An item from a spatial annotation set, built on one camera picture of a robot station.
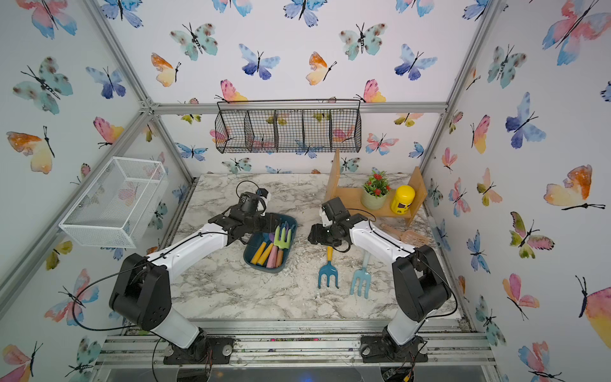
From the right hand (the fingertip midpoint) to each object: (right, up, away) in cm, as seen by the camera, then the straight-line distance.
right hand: (316, 237), depth 88 cm
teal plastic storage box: (-23, -2, +5) cm, 23 cm away
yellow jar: (+33, +14, +4) cm, 36 cm away
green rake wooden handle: (-14, -4, +6) cm, 16 cm away
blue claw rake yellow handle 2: (-20, -7, +4) cm, 21 cm away
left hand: (-14, +7, +1) cm, 16 cm away
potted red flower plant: (+22, +17, +3) cm, 28 cm away
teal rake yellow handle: (-21, -1, +9) cm, 22 cm away
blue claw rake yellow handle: (+4, -13, +3) cm, 14 cm away
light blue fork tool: (+17, -15, +3) cm, 23 cm away
